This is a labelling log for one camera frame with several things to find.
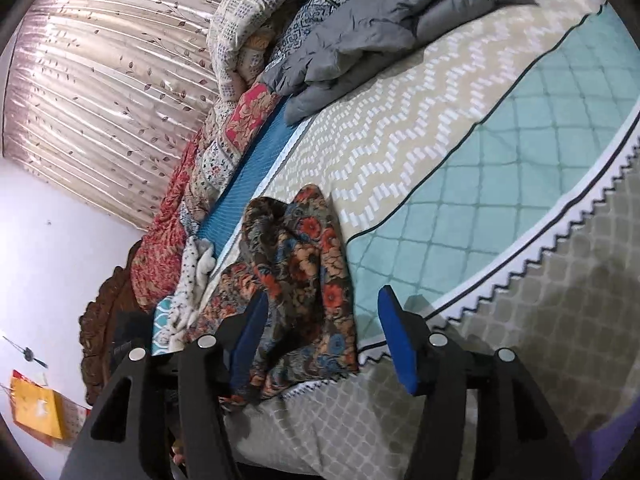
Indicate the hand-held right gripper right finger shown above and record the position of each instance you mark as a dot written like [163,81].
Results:
[397,340]

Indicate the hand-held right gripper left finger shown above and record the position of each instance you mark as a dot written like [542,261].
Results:
[250,340]

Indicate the dark floral print garment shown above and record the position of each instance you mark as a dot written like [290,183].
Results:
[300,270]

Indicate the white dotted fleece garment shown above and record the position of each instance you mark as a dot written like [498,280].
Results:
[192,280]

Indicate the black fuzzy garment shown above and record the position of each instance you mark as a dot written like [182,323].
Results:
[127,330]

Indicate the red floral patchwork quilt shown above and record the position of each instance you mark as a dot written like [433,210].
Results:
[160,240]

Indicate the carved wooden headboard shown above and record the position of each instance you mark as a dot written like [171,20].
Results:
[100,320]

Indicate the patterned beige teal bedspread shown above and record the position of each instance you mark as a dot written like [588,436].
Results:
[450,185]

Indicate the purple floor mat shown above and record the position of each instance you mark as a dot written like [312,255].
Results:
[600,445]

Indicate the beige leaf print curtain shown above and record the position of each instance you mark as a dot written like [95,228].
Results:
[100,110]

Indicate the grey puffer jacket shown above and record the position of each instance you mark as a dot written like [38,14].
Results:
[360,35]

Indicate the red and yellow wall hanging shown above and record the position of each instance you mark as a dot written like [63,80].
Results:
[35,405]

